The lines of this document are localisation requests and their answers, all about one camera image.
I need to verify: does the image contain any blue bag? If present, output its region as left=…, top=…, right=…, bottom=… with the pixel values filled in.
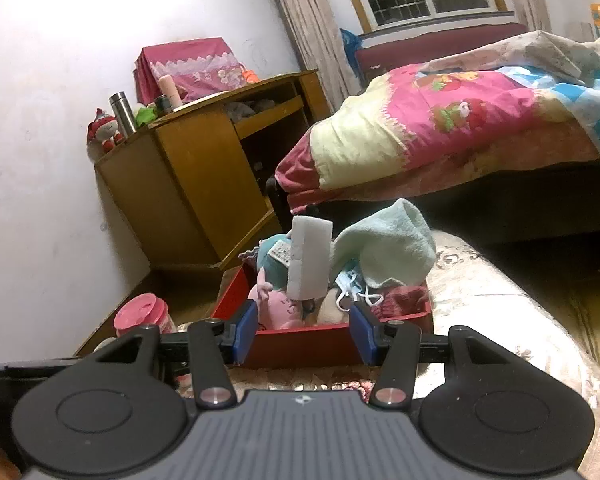
left=340, top=28, right=363, bottom=78

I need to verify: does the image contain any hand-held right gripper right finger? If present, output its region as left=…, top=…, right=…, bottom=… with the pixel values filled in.
left=349, top=301, right=528, bottom=408

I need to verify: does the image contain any pink floral bed sheet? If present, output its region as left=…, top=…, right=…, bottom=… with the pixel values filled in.
left=287, top=135, right=600, bottom=211

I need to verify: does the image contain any white plush keychain toy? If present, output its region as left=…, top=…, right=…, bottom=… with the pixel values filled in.
left=314, top=290, right=353, bottom=327

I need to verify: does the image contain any wooden cabinet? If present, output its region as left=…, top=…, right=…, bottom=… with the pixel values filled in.
left=94, top=69, right=331, bottom=271

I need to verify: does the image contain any red cardboard box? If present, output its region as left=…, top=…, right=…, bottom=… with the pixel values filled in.
left=211, top=262, right=435, bottom=368

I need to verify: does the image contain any pink lace cloth cover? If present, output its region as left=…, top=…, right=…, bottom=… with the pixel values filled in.
left=133, top=36, right=248, bottom=106

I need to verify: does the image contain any dark wooden bed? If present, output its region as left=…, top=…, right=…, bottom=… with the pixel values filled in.
left=266, top=22, right=600, bottom=246

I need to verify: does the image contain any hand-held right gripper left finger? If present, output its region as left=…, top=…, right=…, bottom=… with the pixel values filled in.
left=82, top=301, right=259, bottom=408

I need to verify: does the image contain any light green towel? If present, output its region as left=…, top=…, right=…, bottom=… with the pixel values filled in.
left=330, top=198, right=438, bottom=291

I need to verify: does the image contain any red white snowman doll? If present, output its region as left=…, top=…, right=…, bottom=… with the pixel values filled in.
left=86, top=107, right=123, bottom=153

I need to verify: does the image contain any grey cloth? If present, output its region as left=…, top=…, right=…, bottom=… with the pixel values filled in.
left=225, top=100, right=276, bottom=121

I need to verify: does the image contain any pink bottle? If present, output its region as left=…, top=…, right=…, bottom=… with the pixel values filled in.
left=158, top=75, right=184, bottom=110

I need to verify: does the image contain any green plush toy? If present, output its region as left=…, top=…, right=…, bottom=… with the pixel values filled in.
left=134, top=103, right=158, bottom=128

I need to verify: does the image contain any white sponge block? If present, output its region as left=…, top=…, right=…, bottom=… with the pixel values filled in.
left=286, top=216, right=333, bottom=301

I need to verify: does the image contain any blue face mask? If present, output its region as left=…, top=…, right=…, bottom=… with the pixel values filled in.
left=332, top=265, right=385, bottom=311

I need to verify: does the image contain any white blue patterned quilt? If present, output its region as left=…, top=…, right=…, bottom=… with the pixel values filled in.
left=420, top=30, right=600, bottom=173

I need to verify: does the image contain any dark pink knitted hat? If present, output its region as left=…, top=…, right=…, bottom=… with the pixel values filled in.
left=367, top=284, right=431, bottom=318

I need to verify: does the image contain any pink pig plush toy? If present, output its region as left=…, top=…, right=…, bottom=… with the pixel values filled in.
left=247, top=234, right=306, bottom=331

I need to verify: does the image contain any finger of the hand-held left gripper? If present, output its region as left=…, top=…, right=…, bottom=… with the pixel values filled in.
left=0, top=357, right=83, bottom=378

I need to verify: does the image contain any pink lidded drink cup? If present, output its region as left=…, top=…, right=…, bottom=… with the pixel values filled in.
left=112, top=294, right=178, bottom=341

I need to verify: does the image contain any dark pink blanket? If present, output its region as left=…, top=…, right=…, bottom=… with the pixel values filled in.
left=274, top=137, right=331, bottom=213

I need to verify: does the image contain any pink cartoon printed quilt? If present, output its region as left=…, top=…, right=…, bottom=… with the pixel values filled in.
left=310, top=67, right=581, bottom=191

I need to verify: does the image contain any steel thermos bottle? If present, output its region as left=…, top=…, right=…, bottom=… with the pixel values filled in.
left=109, top=91, right=138, bottom=137

